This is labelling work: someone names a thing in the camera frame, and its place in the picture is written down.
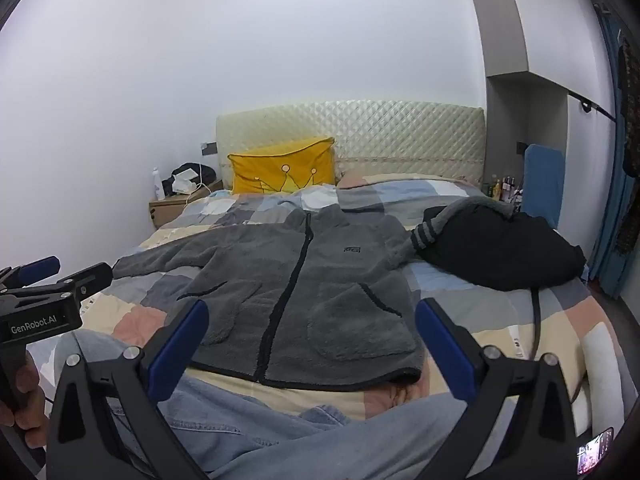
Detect dark patterned hanging garment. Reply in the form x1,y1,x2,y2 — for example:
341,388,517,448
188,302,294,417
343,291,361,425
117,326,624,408
617,35,640,261

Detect row of small bottles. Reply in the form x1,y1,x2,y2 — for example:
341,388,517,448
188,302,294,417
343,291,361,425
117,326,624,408
482,174,523,206

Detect person's left hand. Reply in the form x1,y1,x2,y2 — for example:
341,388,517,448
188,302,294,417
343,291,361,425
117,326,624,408
0,354,52,430

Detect person's blue denim jeans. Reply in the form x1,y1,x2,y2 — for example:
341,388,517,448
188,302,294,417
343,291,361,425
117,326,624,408
50,330,481,480

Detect grey fleece zip jacket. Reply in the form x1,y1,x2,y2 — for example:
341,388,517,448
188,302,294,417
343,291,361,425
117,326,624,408
112,197,518,392

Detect wooden nightstand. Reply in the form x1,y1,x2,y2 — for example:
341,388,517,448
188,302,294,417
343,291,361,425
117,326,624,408
148,180,223,231

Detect cream quilted headboard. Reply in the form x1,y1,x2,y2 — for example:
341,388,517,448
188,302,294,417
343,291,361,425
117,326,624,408
216,100,487,196

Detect blue curtain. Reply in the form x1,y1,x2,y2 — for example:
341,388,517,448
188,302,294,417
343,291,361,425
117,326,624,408
595,5,640,301

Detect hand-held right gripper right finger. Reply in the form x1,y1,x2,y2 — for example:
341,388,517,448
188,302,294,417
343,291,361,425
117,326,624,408
415,297,591,480

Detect black jacket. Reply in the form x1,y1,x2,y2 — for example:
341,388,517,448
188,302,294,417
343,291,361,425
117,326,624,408
415,199,587,292

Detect black cable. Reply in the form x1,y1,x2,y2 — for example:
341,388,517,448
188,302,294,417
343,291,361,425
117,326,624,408
530,287,543,361

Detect blue towel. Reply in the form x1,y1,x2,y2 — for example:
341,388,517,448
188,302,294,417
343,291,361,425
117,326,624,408
521,144,563,231

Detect yellow crown pillow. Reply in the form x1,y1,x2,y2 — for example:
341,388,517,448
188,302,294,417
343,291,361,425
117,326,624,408
227,136,337,196

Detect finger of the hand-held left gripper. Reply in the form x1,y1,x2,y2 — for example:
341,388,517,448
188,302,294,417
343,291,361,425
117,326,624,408
0,256,62,293
52,262,114,306

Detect black clothes rod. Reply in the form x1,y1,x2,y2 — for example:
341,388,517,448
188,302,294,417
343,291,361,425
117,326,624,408
567,89,618,122

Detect smartphone with lit screen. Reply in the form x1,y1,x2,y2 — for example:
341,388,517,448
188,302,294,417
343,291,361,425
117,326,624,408
575,427,615,476

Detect black bag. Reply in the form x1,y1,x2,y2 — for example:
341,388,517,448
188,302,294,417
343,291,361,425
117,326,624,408
162,162,217,196

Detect patchwork checked duvet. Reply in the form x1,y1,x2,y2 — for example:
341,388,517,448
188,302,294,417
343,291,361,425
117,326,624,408
70,175,608,441

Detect white box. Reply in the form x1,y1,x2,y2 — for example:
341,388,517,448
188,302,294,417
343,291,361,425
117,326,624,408
171,169,198,196

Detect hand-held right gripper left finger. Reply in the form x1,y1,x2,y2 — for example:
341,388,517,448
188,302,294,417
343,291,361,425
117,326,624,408
45,300,211,480

